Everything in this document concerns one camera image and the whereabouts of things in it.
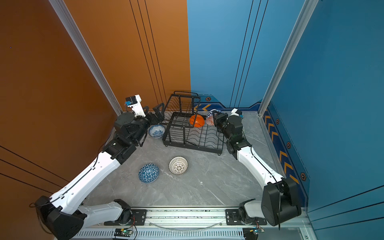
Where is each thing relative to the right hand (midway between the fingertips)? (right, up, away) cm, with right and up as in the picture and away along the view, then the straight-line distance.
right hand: (209, 110), depth 76 cm
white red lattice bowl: (-18, -32, +13) cm, 39 cm away
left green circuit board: (-42, -59, -6) cm, 73 cm away
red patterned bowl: (0, -5, +2) cm, 5 cm away
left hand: (-25, +2, -10) cm, 26 cm away
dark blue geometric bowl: (-35, -36, +11) cm, 51 cm away
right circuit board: (+20, -59, -6) cm, 63 cm away
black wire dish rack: (-12, -9, +4) cm, 16 cm away
